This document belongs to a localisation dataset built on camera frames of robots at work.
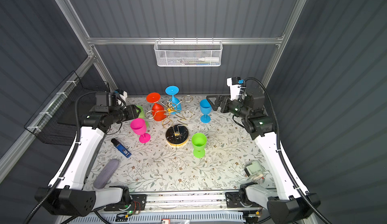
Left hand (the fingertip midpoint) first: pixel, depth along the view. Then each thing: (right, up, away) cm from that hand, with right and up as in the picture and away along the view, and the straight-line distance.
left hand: (135, 110), depth 75 cm
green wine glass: (+32, -18, +10) cm, 38 cm away
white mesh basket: (+24, +47, +49) cm, 72 cm away
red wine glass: (+9, -1, +11) cm, 14 cm away
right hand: (+39, +5, -10) cm, 41 cm away
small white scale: (+61, -31, +4) cm, 69 cm away
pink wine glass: (-2, -9, +11) cm, 15 cm away
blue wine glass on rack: (+20, +3, +2) cm, 20 cm away
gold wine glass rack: (+18, -16, +21) cm, 32 cm away
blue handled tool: (-17, -23, +18) cm, 34 cm away
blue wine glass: (+37, +1, +18) cm, 41 cm away
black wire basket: (-33, -5, -8) cm, 35 cm away
